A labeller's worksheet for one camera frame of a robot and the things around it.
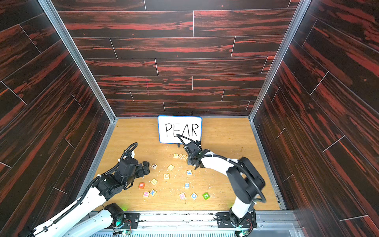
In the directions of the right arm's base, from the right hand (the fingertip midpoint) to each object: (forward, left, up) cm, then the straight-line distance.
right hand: (196, 158), depth 94 cm
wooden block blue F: (-9, +4, -1) cm, 10 cm away
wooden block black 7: (-6, +27, -1) cm, 27 cm away
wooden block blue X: (-22, +24, -2) cm, 33 cm away
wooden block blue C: (-23, +1, -2) cm, 23 cm away
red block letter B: (-19, +31, -1) cm, 36 cm away
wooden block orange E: (+2, +10, -1) cm, 10 cm away
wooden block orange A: (+1, +7, -1) cm, 7 cm away
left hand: (-11, +28, +10) cm, 32 cm away
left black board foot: (+10, +12, -1) cm, 16 cm away
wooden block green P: (+2, +13, -1) cm, 14 cm away
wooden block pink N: (-23, +28, -2) cm, 36 cm away
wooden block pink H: (-23, +7, -1) cm, 25 cm away
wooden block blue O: (-17, +5, -1) cm, 18 cm away
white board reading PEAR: (+17, +5, +12) cm, 21 cm away
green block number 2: (-23, -6, -2) cm, 24 cm away
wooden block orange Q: (-12, +18, -2) cm, 22 cm away
